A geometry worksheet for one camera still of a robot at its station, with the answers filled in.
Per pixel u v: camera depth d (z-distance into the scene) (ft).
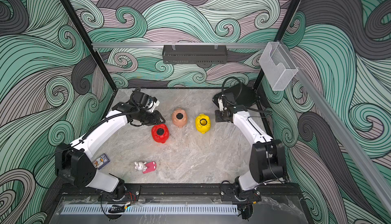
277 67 2.53
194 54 3.12
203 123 2.97
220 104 2.67
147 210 2.50
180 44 3.10
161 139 2.82
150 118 2.32
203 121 2.98
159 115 2.43
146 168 2.53
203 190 2.48
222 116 2.67
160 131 2.83
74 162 1.35
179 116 3.03
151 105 2.38
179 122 3.09
